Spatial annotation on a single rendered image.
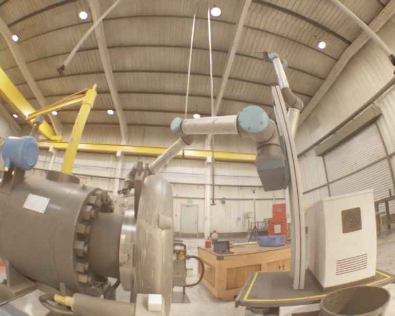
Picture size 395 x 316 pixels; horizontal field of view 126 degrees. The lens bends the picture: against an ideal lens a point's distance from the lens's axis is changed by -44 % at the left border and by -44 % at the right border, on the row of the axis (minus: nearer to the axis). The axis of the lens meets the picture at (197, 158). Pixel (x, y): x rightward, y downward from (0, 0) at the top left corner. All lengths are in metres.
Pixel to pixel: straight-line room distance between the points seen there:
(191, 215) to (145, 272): 11.08
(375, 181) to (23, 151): 9.56
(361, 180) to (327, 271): 8.58
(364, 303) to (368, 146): 8.67
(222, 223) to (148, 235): 11.47
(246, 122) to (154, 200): 0.59
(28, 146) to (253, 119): 1.12
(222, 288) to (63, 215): 1.44
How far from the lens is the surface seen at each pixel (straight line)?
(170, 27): 8.73
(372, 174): 9.22
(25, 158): 0.96
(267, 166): 0.99
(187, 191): 11.88
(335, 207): 1.06
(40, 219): 0.82
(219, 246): 1.89
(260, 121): 0.92
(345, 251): 1.09
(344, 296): 1.03
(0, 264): 2.28
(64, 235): 0.75
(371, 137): 9.39
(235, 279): 1.82
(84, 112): 5.11
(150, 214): 0.60
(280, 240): 2.20
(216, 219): 11.93
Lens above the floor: 0.73
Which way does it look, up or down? 22 degrees up
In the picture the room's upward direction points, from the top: 1 degrees clockwise
